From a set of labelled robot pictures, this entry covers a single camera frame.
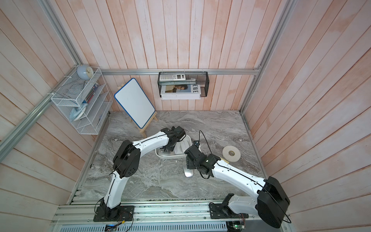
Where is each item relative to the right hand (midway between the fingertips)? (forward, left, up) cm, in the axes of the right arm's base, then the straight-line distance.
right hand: (193, 159), depth 84 cm
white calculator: (+45, +16, +27) cm, 55 cm away
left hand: (+12, +19, -4) cm, 23 cm away
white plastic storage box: (+12, +5, -5) cm, 14 cm away
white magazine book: (+38, +4, +20) cm, 43 cm away
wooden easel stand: (+23, +34, -1) cm, 41 cm away
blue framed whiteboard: (+42, +43, +10) cm, 61 cm away
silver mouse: (-4, +3, -11) cm, 12 cm away
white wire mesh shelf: (+21, +60, +28) cm, 69 cm away
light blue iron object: (+18, +67, +21) cm, 73 cm away
